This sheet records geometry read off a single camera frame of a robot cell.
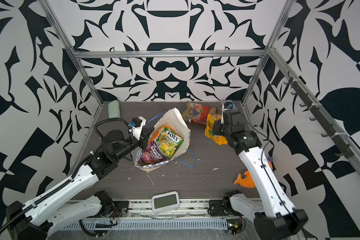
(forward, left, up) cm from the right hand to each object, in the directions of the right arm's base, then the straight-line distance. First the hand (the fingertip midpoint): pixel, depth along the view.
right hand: (219, 121), depth 73 cm
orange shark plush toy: (-21, -16, -25) cm, 36 cm away
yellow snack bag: (+7, +1, -3) cm, 8 cm away
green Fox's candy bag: (0, +26, -18) cm, 31 cm away
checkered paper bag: (+8, +23, -9) cm, 26 cm away
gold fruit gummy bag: (+26, +8, -24) cm, 36 cm away
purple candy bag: (-6, +35, -23) cm, 42 cm away
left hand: (-4, +31, +3) cm, 31 cm away
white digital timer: (-30, +26, -24) cm, 46 cm away
